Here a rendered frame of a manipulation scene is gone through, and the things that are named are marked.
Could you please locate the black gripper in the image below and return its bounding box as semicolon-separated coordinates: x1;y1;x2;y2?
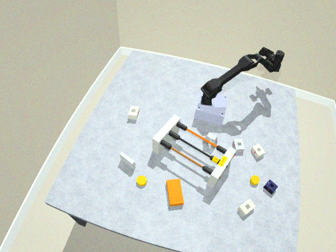
259;47;275;59

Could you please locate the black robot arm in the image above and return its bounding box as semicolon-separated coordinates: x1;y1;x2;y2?
201;50;285;106

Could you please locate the orange rectangular block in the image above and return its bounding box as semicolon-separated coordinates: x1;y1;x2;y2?
166;179;184;206

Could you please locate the yellow short cylinder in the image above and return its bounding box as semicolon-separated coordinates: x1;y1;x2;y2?
137;176;147;186
250;175;260;185

